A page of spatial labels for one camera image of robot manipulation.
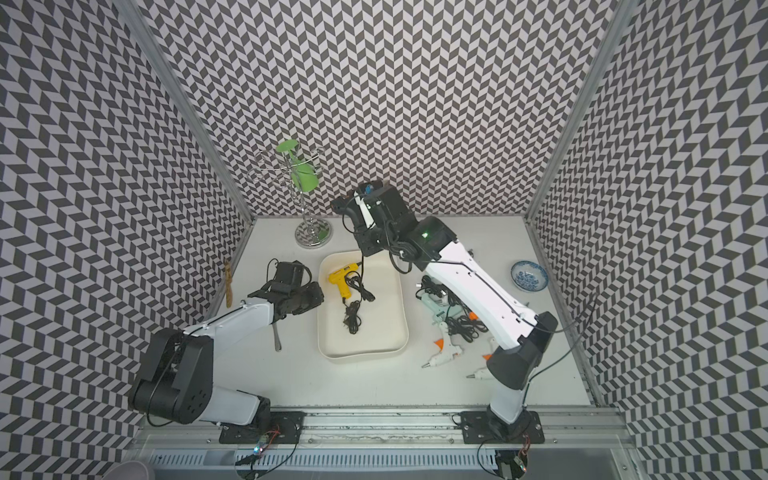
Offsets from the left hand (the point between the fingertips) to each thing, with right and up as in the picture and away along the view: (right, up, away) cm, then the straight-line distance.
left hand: (324, 296), depth 92 cm
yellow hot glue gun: (+3, +5, +7) cm, 9 cm away
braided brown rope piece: (-34, +3, +8) cm, 35 cm away
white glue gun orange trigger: (+37, -14, -7) cm, 40 cm away
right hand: (+16, +18, -21) cm, 32 cm away
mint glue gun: (+36, -4, +1) cm, 36 cm away
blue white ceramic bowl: (+66, +6, +4) cm, 66 cm away
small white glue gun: (+45, -19, -11) cm, 50 cm away
